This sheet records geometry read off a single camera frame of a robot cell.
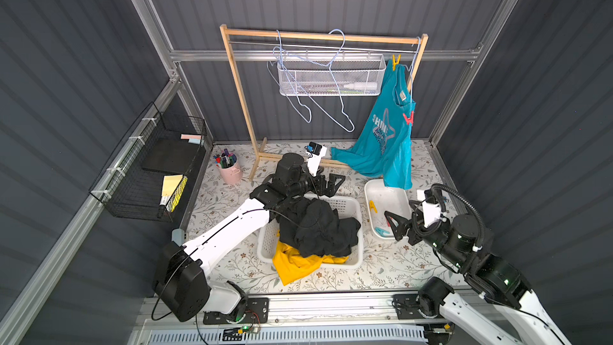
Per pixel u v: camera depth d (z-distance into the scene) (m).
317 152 0.65
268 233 0.83
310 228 0.78
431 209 0.54
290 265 0.71
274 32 0.69
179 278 0.40
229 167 0.97
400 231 0.57
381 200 0.96
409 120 0.68
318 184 0.65
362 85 0.89
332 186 0.66
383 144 0.91
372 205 0.95
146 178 0.72
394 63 0.83
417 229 0.55
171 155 0.78
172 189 0.63
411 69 0.70
